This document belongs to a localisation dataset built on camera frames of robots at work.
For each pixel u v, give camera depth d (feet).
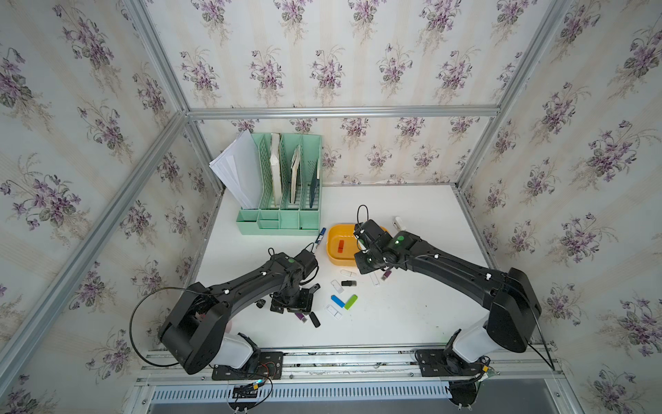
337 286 2.90
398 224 3.41
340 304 2.81
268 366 2.36
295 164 3.25
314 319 2.69
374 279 2.97
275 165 3.06
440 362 2.36
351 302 2.82
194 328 1.36
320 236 3.31
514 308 1.37
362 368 2.41
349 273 2.96
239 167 3.14
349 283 2.95
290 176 3.32
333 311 2.73
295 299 2.31
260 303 2.77
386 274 3.00
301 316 2.68
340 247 3.23
